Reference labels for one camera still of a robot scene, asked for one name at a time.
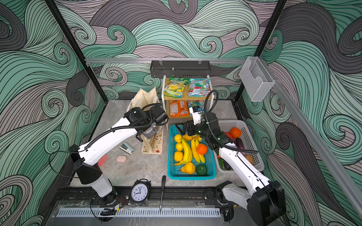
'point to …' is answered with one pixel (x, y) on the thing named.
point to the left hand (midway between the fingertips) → (147, 126)
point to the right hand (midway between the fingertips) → (182, 124)
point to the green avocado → (201, 170)
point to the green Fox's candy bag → (192, 103)
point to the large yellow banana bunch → (188, 154)
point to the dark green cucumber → (221, 163)
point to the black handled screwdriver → (163, 184)
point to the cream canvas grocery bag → (154, 144)
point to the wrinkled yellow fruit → (187, 137)
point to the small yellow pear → (199, 138)
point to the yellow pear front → (189, 168)
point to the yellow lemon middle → (179, 146)
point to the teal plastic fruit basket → (174, 172)
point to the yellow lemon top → (178, 138)
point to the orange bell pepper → (235, 132)
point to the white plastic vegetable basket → (250, 147)
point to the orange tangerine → (201, 149)
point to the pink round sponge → (121, 158)
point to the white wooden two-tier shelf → (166, 101)
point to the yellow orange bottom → (178, 156)
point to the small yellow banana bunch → (195, 141)
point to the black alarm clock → (139, 191)
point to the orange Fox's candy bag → (178, 108)
